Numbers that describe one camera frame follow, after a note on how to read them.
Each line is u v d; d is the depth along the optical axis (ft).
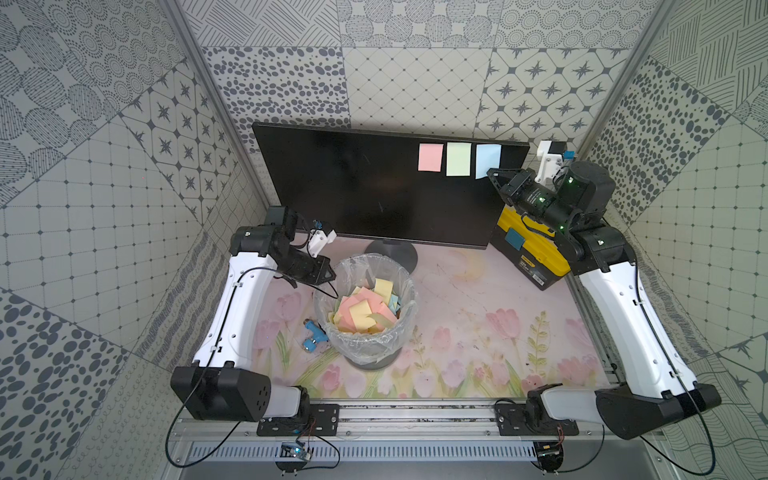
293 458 2.30
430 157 2.12
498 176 2.00
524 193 1.77
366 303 2.41
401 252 3.48
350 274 2.46
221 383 1.24
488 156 2.05
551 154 1.78
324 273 2.09
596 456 2.29
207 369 1.25
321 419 2.45
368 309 2.39
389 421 2.45
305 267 2.05
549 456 2.37
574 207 1.50
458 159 2.08
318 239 2.22
